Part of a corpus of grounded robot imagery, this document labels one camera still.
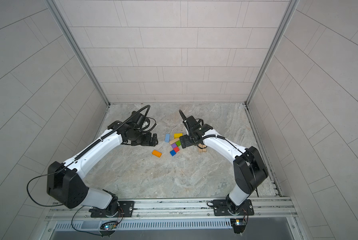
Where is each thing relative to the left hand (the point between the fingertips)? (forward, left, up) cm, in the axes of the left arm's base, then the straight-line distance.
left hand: (155, 140), depth 80 cm
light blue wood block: (+9, -4, -13) cm, 17 cm away
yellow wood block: (+11, -11, -13) cm, 20 cm away
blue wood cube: (-1, -8, -14) cm, 17 cm away
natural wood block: (+1, -25, -13) cm, 29 cm away
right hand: (+3, -17, -6) cm, 19 cm away
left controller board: (-37, +17, -9) cm, 42 cm away
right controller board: (-36, -41, -14) cm, 57 cm away
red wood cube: (+1, -11, -13) cm, 17 cm away
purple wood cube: (+4, -9, -14) cm, 17 cm away
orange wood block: (-2, +1, -13) cm, 13 cm away
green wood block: (+5, -12, -13) cm, 19 cm away
